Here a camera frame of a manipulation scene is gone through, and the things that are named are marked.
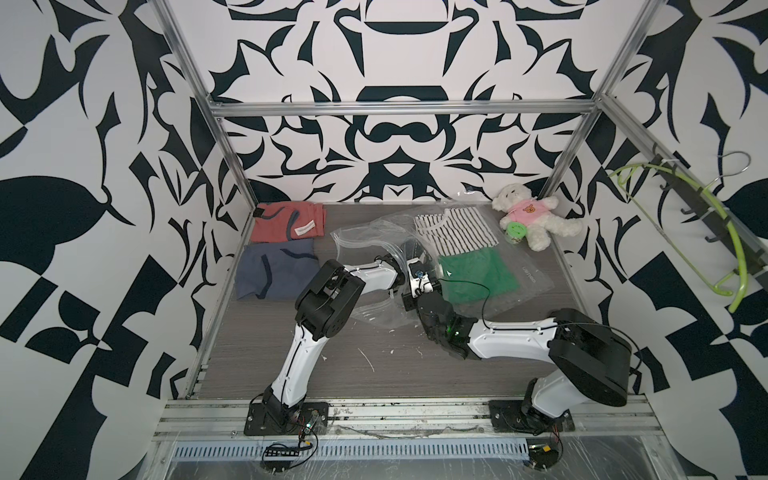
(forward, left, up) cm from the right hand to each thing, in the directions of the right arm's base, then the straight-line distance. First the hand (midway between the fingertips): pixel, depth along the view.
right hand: (409, 268), depth 83 cm
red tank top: (+29, +42, -13) cm, 53 cm away
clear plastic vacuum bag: (+5, +13, +5) cm, 15 cm away
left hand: (+6, -10, -15) cm, 19 cm away
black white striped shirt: (+26, -19, -16) cm, 36 cm away
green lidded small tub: (+22, -39, -12) cm, 47 cm away
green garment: (+7, -23, -16) cm, 29 cm away
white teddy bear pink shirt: (+31, -43, -9) cm, 54 cm away
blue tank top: (+9, +42, -14) cm, 45 cm away
